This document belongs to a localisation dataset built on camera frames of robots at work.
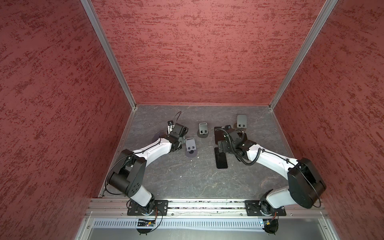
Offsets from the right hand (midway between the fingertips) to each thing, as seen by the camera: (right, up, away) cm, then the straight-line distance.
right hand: (226, 145), depth 89 cm
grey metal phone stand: (-14, +10, +11) cm, 20 cm away
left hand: (-32, +3, +3) cm, 32 cm away
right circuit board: (+18, -36, -19) cm, 44 cm away
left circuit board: (-45, -35, -17) cm, 60 cm away
